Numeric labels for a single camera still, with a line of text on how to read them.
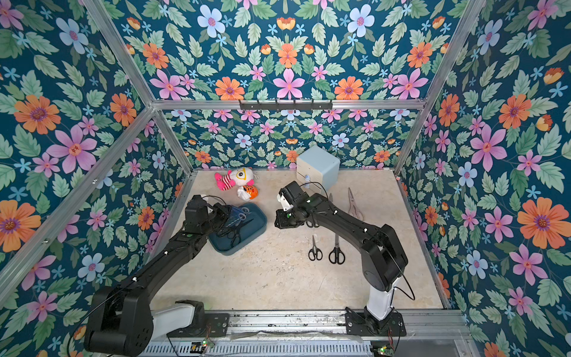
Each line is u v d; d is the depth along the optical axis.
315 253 0.91
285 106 0.93
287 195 0.68
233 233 0.96
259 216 0.99
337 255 0.90
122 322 0.41
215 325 0.73
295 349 0.70
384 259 0.47
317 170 1.00
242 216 0.86
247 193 1.04
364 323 0.73
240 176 1.08
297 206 0.65
